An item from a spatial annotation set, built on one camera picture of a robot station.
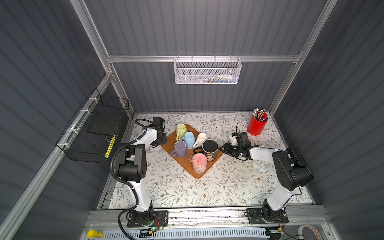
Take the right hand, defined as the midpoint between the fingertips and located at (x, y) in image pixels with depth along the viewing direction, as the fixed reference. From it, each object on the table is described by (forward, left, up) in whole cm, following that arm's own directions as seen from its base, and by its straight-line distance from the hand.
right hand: (223, 150), depth 96 cm
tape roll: (-43, -31, -2) cm, 53 cm away
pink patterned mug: (-12, +16, +9) cm, 22 cm away
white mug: (+5, +14, +8) cm, 17 cm away
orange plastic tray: (+20, +23, -2) cm, 30 cm away
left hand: (+5, +42, +4) cm, 43 cm away
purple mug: (-3, +27, +5) cm, 28 cm away
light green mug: (+11, +27, +7) cm, 30 cm away
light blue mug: (+4, +21, +7) cm, 23 cm away
